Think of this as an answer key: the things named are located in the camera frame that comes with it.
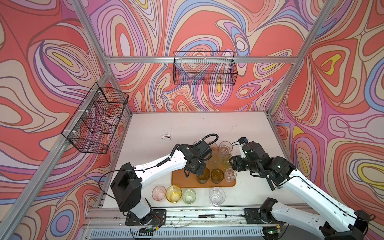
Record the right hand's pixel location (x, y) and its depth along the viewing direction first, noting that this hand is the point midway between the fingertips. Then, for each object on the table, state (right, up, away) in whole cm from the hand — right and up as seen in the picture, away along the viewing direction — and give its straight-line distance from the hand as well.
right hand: (235, 163), depth 74 cm
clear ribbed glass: (0, +5, +22) cm, 23 cm away
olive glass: (-7, -10, +11) cm, 17 cm away
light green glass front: (-24, -20, +6) cm, 31 cm away
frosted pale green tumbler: (-10, +4, -6) cm, 13 cm away
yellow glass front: (-32, -18, +6) cm, 37 cm away
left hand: (-17, -5, +5) cm, 18 cm away
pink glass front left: (-40, -18, +7) cm, 45 cm away
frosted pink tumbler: (-8, +6, +20) cm, 22 cm away
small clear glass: (+1, -9, +12) cm, 15 cm away
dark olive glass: (-17, -8, 0) cm, 18 cm away
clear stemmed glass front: (-8, -19, +6) cm, 22 cm away
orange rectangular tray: (-30, -13, +12) cm, 34 cm away
